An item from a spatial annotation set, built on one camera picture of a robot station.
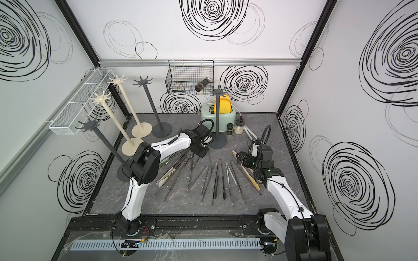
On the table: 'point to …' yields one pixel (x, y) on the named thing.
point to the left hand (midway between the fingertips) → (203, 152)
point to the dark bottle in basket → (198, 87)
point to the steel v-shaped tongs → (190, 185)
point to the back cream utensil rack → (140, 130)
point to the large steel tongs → (183, 167)
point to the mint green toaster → (207, 112)
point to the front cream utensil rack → (130, 147)
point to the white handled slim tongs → (228, 169)
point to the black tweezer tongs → (224, 195)
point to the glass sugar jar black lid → (239, 125)
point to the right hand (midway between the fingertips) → (245, 156)
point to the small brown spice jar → (229, 129)
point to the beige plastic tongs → (248, 173)
